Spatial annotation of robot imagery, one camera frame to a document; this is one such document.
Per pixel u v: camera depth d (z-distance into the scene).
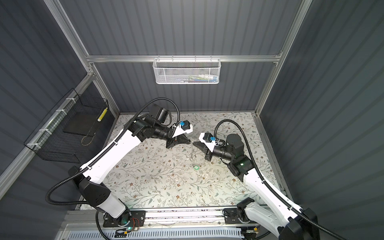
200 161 0.94
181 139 0.61
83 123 0.74
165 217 0.75
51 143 0.66
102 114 0.82
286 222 0.40
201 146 0.62
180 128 0.57
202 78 0.92
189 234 0.77
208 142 0.57
